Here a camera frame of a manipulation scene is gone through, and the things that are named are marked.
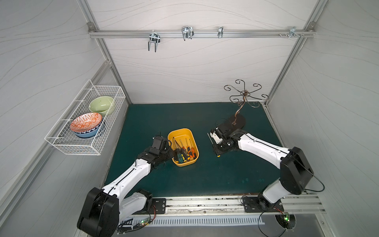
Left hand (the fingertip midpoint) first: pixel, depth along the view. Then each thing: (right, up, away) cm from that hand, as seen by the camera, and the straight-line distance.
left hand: (173, 152), depth 85 cm
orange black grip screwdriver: (+12, -2, +5) cm, 13 cm away
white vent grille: (+12, -29, -15) cm, 35 cm away
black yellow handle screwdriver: (+1, 0, +5) cm, 6 cm away
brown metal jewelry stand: (+48, +17, +24) cm, 56 cm away
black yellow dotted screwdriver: (+6, -1, +7) cm, 10 cm away
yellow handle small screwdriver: (+26, -2, -2) cm, 27 cm away
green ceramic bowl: (-35, +27, -12) cm, 46 cm away
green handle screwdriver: (+3, -2, +3) cm, 5 cm away
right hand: (+25, +2, +1) cm, 25 cm away
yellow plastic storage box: (+4, +7, +13) cm, 15 cm away
